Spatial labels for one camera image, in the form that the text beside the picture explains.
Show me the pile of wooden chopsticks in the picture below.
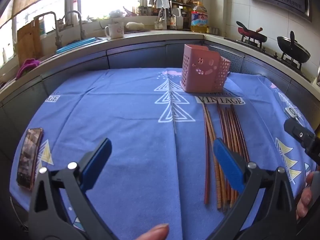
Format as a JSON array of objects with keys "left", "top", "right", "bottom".
[{"left": 204, "top": 104, "right": 250, "bottom": 213}]

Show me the smartphone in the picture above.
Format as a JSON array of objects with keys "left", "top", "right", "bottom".
[{"left": 16, "top": 127, "right": 44, "bottom": 189}]

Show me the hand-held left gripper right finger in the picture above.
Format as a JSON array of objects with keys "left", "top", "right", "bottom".
[{"left": 213, "top": 137, "right": 298, "bottom": 240}]

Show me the knife rack with cleaver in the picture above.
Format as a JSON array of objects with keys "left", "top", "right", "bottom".
[{"left": 154, "top": 0, "right": 173, "bottom": 30}]

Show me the person's left hand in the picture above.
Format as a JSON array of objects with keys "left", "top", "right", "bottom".
[{"left": 135, "top": 223, "right": 170, "bottom": 240}]

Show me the small white plug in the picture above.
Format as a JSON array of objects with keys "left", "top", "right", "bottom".
[{"left": 285, "top": 106, "right": 299, "bottom": 119}]

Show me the wooden cutting board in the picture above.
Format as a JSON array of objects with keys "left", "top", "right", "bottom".
[{"left": 16, "top": 17, "right": 43, "bottom": 59}]

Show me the yellow cooking oil bottle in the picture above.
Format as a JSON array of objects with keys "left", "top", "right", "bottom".
[{"left": 190, "top": 1, "right": 209, "bottom": 33}]

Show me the black wok with lid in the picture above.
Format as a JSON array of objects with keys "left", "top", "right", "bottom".
[{"left": 277, "top": 31, "right": 311, "bottom": 63}]

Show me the white plastic bottle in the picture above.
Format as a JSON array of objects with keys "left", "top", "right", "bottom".
[{"left": 72, "top": 0, "right": 80, "bottom": 27}]

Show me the red frying pan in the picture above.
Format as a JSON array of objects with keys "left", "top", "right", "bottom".
[{"left": 236, "top": 21, "right": 268, "bottom": 43}]

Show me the dark red wooden chopstick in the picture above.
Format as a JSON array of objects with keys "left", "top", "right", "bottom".
[{"left": 202, "top": 103, "right": 210, "bottom": 205}]

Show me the white jug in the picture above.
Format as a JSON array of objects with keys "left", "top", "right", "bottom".
[{"left": 170, "top": 7, "right": 184, "bottom": 30}]

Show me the person's right hand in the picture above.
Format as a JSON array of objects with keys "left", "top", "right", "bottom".
[{"left": 296, "top": 171, "right": 315, "bottom": 221}]

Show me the blue plastic tray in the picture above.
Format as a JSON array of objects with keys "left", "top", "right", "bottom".
[{"left": 55, "top": 37, "right": 97, "bottom": 54}]

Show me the white mug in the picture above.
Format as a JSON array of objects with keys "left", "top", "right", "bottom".
[{"left": 104, "top": 22, "right": 125, "bottom": 39}]

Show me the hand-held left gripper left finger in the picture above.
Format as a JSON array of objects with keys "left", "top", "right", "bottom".
[{"left": 26, "top": 137, "right": 118, "bottom": 240}]

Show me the metal kitchen faucet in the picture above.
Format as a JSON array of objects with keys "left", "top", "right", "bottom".
[
  {"left": 34, "top": 11, "right": 63, "bottom": 50},
  {"left": 62, "top": 10, "right": 87, "bottom": 40}
]

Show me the pink perforated utensil holder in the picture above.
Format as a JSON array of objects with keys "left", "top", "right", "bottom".
[{"left": 180, "top": 44, "right": 231, "bottom": 93}]

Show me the gas stove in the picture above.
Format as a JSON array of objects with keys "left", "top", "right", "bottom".
[{"left": 225, "top": 36, "right": 312, "bottom": 83}]

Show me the pink cloth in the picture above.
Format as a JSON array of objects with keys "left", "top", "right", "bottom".
[{"left": 16, "top": 58, "right": 40, "bottom": 79}]

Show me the blue printed tablecloth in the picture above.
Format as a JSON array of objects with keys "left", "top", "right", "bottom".
[{"left": 9, "top": 67, "right": 320, "bottom": 240}]

